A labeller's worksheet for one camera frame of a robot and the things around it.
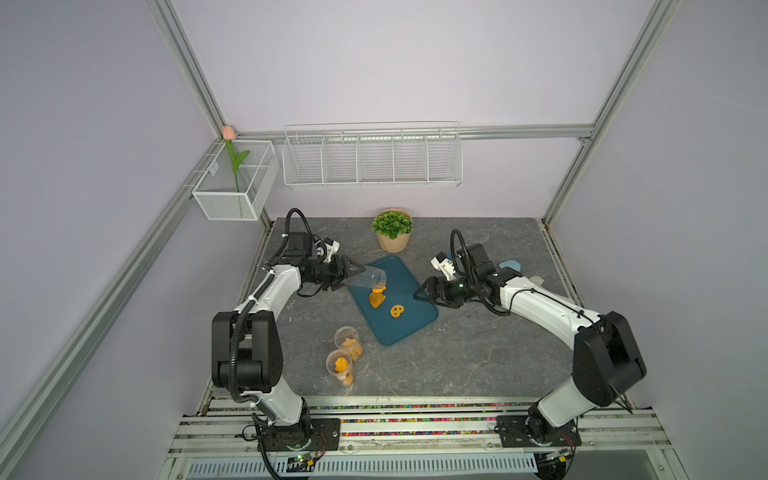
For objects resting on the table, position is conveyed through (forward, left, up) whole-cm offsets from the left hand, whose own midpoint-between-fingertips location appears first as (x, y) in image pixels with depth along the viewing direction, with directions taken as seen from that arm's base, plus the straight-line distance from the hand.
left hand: (360, 274), depth 85 cm
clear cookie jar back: (-14, +5, -12) cm, 19 cm away
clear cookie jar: (+3, -3, -6) cm, 8 cm away
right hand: (-8, -17, -2) cm, 19 cm away
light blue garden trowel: (+12, -54, -17) cm, 58 cm away
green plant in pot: (+20, -11, -2) cm, 22 cm away
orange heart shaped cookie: (0, -4, -14) cm, 15 cm away
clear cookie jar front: (-21, +7, -10) cm, 24 cm away
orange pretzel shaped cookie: (-4, -10, -16) cm, 20 cm away
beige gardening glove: (+3, -59, -15) cm, 61 cm away
